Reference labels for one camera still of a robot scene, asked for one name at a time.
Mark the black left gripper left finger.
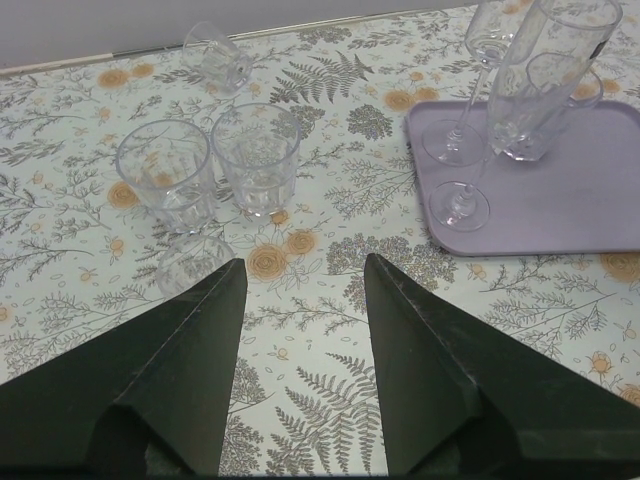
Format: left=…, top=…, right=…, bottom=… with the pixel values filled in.
left=1, top=259, right=247, bottom=476

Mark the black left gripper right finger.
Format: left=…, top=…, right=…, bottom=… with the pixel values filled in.
left=364, top=254, right=639, bottom=476

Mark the clear wine glass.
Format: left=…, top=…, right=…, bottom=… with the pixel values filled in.
left=428, top=52, right=589, bottom=232

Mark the clear faceted tumbler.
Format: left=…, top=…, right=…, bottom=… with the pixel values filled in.
left=210, top=103, right=302, bottom=216
left=115, top=120, right=216, bottom=233

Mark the tall clear highball glass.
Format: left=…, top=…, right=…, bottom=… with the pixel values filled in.
left=487, top=1, right=623, bottom=156

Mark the tall clear champagne flute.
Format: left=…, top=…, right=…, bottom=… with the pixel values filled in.
left=422, top=0, right=528, bottom=167

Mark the lavender plastic tray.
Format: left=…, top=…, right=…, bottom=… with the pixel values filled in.
left=425, top=101, right=639, bottom=256

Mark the small clear glass left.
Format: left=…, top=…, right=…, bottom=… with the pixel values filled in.
left=156, top=235, right=235, bottom=299

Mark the floral patterned table mat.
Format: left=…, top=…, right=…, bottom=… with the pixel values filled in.
left=1, top=6, right=639, bottom=475

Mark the small clear glass lying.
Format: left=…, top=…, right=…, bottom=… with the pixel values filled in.
left=182, top=21, right=253, bottom=92

